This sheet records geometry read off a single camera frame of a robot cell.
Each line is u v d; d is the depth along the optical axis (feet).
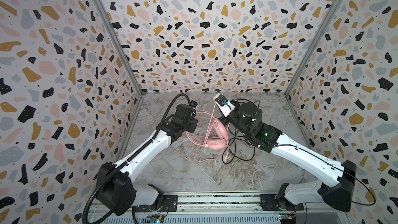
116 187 1.28
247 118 1.59
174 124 1.95
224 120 1.96
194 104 2.36
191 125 2.41
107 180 1.21
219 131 2.40
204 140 2.45
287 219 2.35
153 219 2.30
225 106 1.76
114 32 2.83
